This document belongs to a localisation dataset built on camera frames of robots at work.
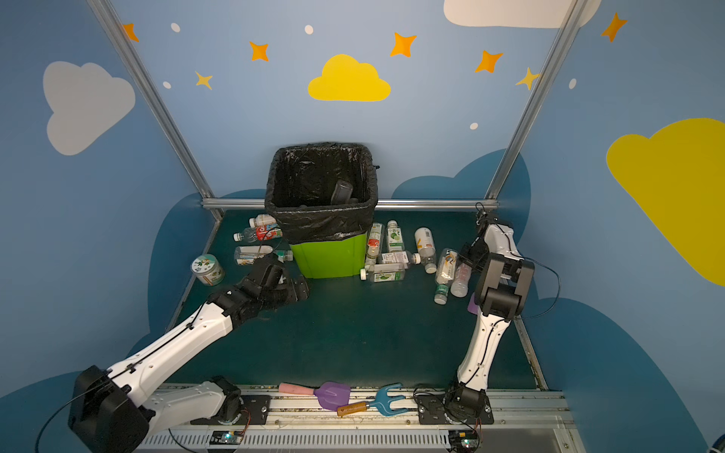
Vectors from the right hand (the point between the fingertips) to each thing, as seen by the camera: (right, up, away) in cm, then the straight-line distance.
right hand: (465, 262), depth 101 cm
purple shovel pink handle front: (-46, -35, -24) cm, 63 cm away
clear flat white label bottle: (-80, +3, +1) cm, 80 cm away
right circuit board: (-11, -44, -29) cm, 54 cm away
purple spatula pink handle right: (0, -15, -7) cm, 16 cm away
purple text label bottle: (-22, +2, +4) cm, 22 cm away
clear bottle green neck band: (-44, +25, -4) cm, 51 cm away
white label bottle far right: (-13, +6, +4) cm, 15 cm away
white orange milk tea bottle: (-79, +16, +13) cm, 82 cm away
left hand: (-55, -6, -19) cm, 58 cm away
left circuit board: (-72, -43, -29) cm, 89 cm away
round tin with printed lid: (-90, -2, -7) cm, 90 cm away
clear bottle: (-8, -3, -4) cm, 10 cm away
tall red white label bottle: (-33, +6, +3) cm, 34 cm away
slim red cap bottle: (-4, -7, -7) cm, 11 cm away
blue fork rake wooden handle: (-32, -36, -26) cm, 54 cm away
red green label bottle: (-78, +11, +10) cm, 80 cm away
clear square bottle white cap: (-30, -4, -2) cm, 30 cm away
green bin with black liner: (-51, +24, 0) cm, 57 cm away
